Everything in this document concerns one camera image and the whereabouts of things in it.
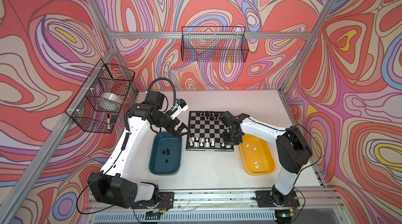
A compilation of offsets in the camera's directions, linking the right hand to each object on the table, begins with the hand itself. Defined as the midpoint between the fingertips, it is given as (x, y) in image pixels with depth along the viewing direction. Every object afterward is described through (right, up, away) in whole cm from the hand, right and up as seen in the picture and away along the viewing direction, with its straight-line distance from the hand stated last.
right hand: (230, 146), depth 88 cm
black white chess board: (-14, +7, +8) cm, 17 cm away
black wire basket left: (-66, +23, -16) cm, 72 cm away
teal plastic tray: (-37, -4, 0) cm, 37 cm away
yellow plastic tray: (+14, -4, -4) cm, 15 cm away
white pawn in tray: (+14, -9, -6) cm, 17 cm away
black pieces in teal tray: (-35, -4, 0) cm, 36 cm away
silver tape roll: (-59, +28, -15) cm, 67 cm away
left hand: (-24, +14, -15) cm, 32 cm away
